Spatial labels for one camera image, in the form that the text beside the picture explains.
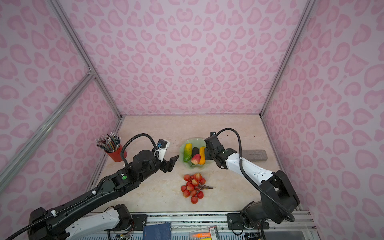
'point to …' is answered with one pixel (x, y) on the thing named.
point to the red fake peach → (196, 159)
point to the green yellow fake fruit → (187, 152)
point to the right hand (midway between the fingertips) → (210, 150)
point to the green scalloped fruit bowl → (195, 142)
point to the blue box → (160, 231)
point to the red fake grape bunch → (195, 185)
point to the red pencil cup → (116, 155)
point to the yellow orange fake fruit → (202, 159)
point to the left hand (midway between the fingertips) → (172, 150)
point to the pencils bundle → (108, 141)
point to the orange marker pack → (210, 232)
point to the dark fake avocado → (195, 151)
